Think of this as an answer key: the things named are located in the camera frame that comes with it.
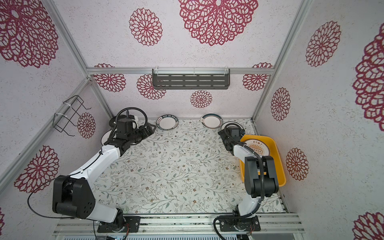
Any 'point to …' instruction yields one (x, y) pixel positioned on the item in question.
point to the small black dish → (112, 121)
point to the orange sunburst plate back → (260, 146)
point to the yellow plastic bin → (273, 152)
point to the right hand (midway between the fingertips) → (223, 132)
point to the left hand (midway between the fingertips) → (151, 131)
